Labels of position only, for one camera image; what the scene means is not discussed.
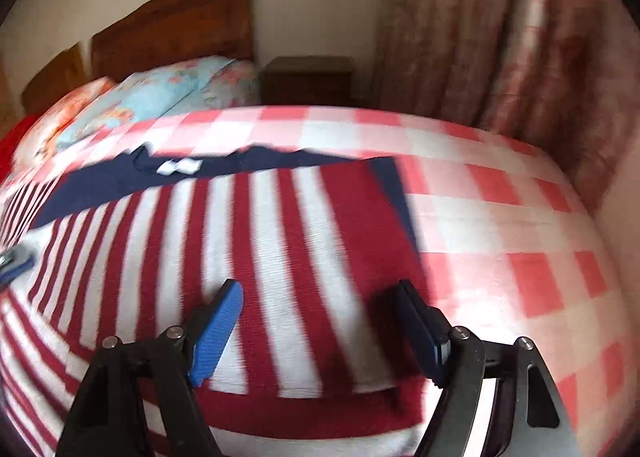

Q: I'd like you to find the red white striped navy sweater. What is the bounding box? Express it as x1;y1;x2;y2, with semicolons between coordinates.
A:
1;147;427;456

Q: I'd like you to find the red white checkered bed sheet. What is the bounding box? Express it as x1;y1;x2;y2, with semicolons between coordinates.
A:
1;107;636;456

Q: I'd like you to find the red dotted blanket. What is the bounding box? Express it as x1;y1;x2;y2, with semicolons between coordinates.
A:
0;114;39;182

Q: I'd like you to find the orange floral pillow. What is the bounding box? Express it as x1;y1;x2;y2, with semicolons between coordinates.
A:
12;76;116;172

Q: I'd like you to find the light blue floral folded quilt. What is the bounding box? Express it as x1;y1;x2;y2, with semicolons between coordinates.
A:
54;56;260;151

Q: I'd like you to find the dark wooden nightstand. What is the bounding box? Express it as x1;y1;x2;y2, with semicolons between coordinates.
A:
260;56;355;107

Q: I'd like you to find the carved wooden headboard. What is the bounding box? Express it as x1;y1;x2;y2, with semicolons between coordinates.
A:
90;0;255;81

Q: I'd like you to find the pink brown patterned curtain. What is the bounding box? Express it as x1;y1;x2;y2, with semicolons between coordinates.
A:
372;0;639;212

